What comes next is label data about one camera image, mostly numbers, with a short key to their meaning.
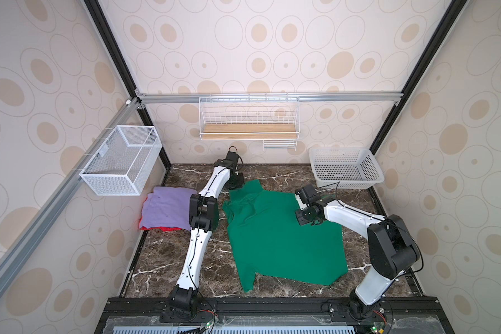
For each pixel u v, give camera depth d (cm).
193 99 90
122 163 107
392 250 47
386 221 51
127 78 84
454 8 67
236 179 97
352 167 121
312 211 68
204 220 71
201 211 69
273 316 73
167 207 96
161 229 92
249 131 92
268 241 92
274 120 99
